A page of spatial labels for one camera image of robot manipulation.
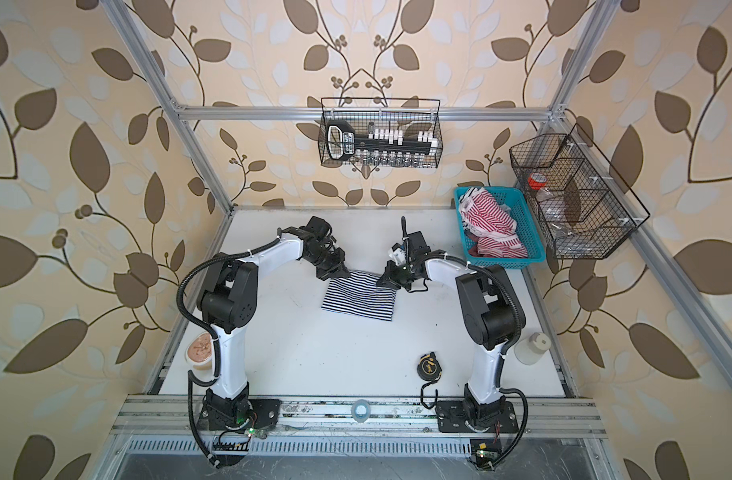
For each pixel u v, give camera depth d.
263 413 0.74
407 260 0.90
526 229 1.04
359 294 0.96
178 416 0.76
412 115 0.91
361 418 0.74
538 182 0.81
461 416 0.75
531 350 0.77
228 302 0.54
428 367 0.79
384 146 0.83
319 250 0.84
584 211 0.74
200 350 0.83
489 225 1.05
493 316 0.51
